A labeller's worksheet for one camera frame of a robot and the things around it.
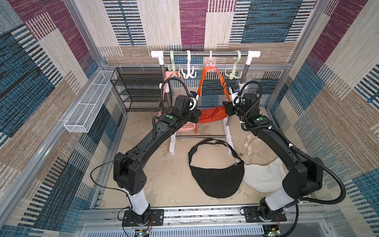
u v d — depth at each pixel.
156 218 0.73
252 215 0.73
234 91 0.69
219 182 0.84
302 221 0.73
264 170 0.85
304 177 0.43
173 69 0.70
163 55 0.64
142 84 1.07
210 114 0.98
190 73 0.71
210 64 0.70
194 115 0.72
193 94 0.70
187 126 0.91
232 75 0.71
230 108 0.73
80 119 0.91
